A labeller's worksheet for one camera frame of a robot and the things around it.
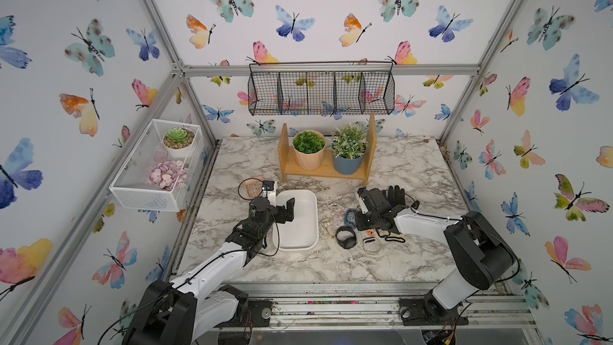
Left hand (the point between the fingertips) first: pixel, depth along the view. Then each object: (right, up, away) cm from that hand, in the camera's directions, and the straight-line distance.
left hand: (284, 196), depth 85 cm
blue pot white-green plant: (+23, +18, +3) cm, 30 cm away
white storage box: (+6, -15, +7) cm, 18 cm away
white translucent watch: (+32, -19, +3) cm, 37 cm away
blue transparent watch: (+24, -9, +6) cm, 27 cm away
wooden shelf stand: (0, +10, +16) cm, 19 cm away
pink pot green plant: (+9, +18, +8) cm, 22 cm away
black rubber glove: (+45, -2, +15) cm, 47 cm away
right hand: (+28, -9, +8) cm, 30 cm away
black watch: (+23, -16, -1) cm, 28 cm away
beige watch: (+38, -15, +3) cm, 41 cm away
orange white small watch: (+32, -14, +3) cm, 35 cm away
